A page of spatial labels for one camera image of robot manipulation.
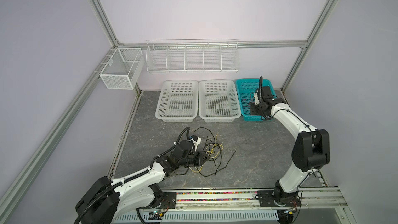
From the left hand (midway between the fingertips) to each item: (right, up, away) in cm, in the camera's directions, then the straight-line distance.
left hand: (209, 160), depth 78 cm
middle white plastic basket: (+8, +31, +36) cm, 48 cm away
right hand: (+28, +25, +14) cm, 40 cm away
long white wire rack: (-10, +60, +21) cm, 65 cm away
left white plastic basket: (-22, +30, +35) cm, 51 cm away
